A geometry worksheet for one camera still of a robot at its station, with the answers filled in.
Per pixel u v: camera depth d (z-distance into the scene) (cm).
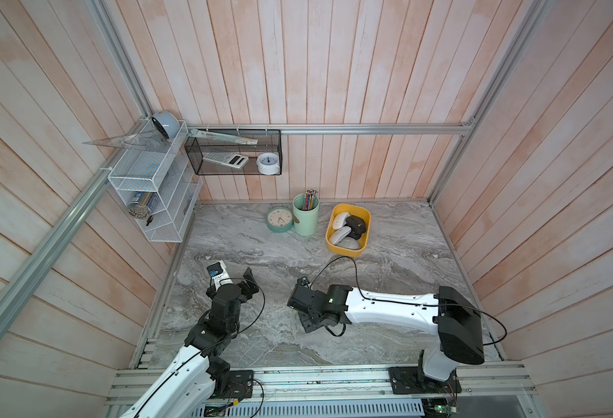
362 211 111
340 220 108
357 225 104
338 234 102
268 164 94
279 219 111
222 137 91
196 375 52
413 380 73
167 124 83
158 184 70
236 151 104
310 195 98
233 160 98
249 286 73
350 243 101
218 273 67
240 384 73
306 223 104
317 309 59
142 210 76
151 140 87
